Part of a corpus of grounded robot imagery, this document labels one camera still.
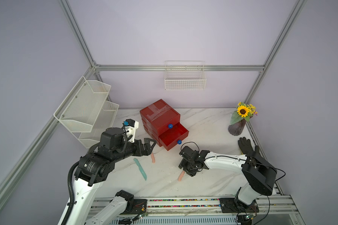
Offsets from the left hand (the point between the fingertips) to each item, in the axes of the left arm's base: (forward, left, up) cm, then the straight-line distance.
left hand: (146, 145), depth 62 cm
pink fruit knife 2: (+9, +2, -33) cm, 34 cm away
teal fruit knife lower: (0, +8, -32) cm, 33 cm away
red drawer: (+20, -13, -23) cm, 33 cm away
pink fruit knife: (-3, -17, -31) cm, 36 cm away
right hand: (0, -18, -31) cm, 36 cm away
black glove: (+16, -62, -31) cm, 71 cm away
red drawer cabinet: (+22, -5, -11) cm, 25 cm away
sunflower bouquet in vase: (+26, -54, -7) cm, 61 cm away
